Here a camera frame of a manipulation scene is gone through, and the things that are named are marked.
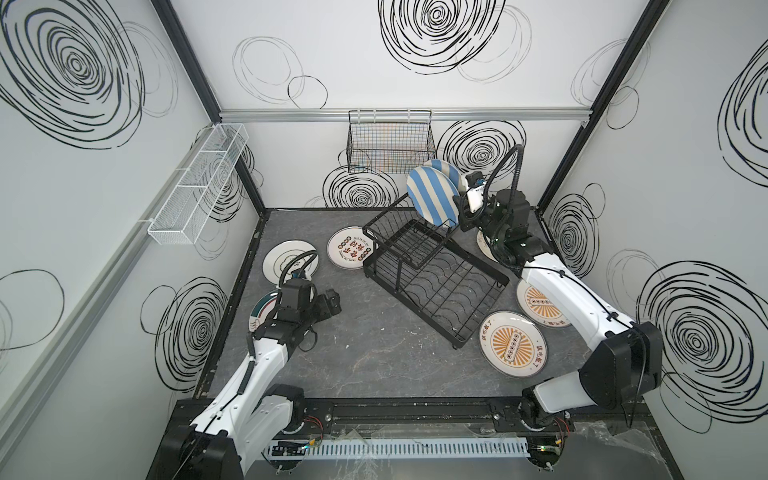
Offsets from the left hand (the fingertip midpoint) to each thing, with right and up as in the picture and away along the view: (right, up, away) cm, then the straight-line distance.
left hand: (329, 298), depth 85 cm
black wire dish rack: (+28, +7, +15) cm, 32 cm away
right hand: (+35, +29, -8) cm, 46 cm away
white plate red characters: (+2, +14, +24) cm, 28 cm away
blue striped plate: (+30, +30, -1) cm, 42 cm away
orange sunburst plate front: (+54, -13, +2) cm, 55 cm away
